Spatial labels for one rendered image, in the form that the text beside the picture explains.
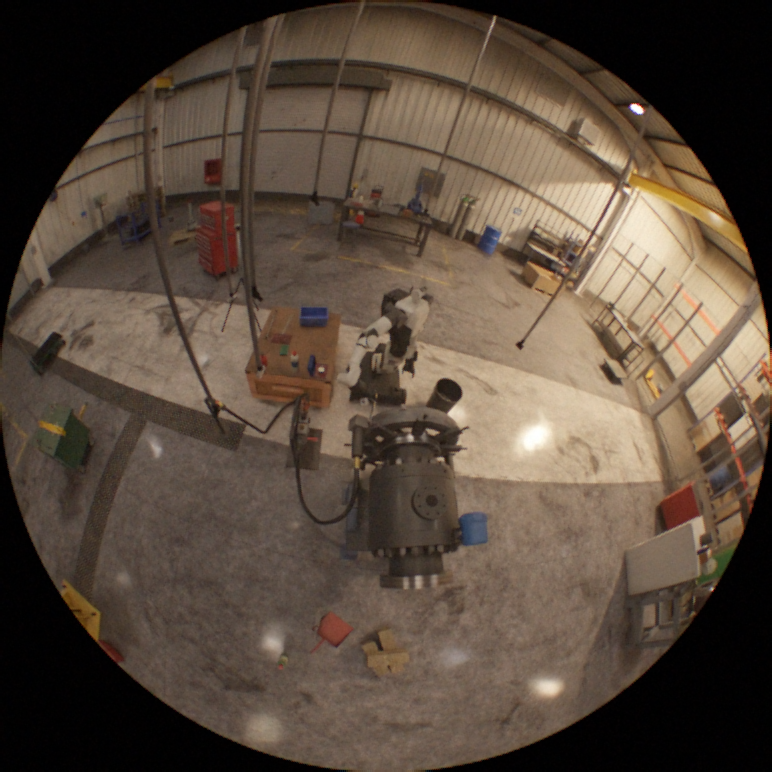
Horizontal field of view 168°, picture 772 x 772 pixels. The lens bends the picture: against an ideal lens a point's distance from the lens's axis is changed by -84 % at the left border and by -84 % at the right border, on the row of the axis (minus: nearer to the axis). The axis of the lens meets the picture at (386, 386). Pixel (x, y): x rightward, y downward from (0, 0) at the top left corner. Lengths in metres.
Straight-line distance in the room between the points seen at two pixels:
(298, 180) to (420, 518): 9.72
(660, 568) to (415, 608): 3.34
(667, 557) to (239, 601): 4.73
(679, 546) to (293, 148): 12.43
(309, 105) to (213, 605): 10.77
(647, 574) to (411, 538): 3.76
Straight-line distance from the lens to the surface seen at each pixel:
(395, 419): 1.64
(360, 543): 2.04
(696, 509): 5.95
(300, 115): 9.95
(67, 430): 3.27
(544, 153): 10.19
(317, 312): 2.94
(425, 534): 1.50
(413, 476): 1.57
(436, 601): 2.50
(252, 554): 2.35
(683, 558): 4.34
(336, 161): 9.47
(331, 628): 2.35
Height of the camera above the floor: 2.28
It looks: 49 degrees down
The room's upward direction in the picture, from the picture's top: 20 degrees clockwise
